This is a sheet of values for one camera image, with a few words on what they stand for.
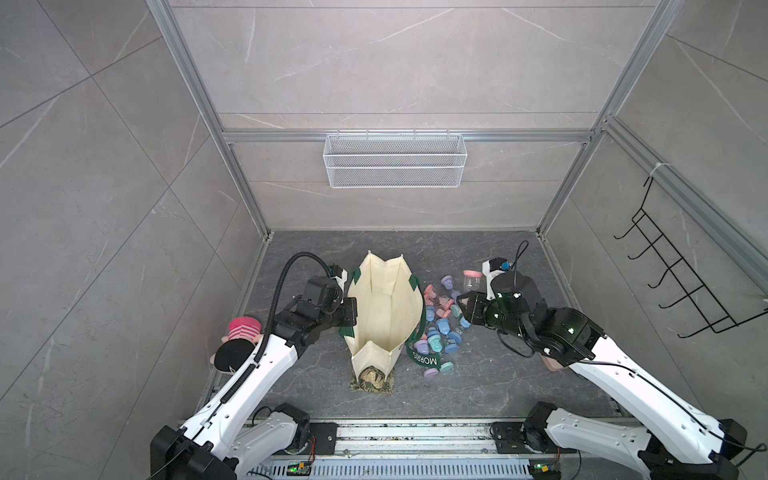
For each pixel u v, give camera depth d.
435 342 0.87
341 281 0.70
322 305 0.59
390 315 0.96
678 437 0.38
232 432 0.42
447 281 1.00
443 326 0.91
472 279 0.67
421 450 0.73
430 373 0.82
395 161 1.00
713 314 0.60
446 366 0.83
